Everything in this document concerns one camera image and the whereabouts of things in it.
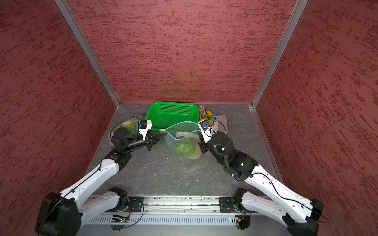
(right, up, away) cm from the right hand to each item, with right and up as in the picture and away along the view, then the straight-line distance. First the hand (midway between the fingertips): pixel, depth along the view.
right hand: (200, 134), depth 68 cm
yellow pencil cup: (+8, +9, +35) cm, 37 cm away
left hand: (-18, -1, +3) cm, 18 cm away
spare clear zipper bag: (-8, +1, +12) cm, 14 cm away
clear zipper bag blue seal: (-45, +2, +27) cm, 52 cm away
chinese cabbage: (-6, -10, +12) cm, 16 cm away
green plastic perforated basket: (-20, +8, +45) cm, 50 cm away
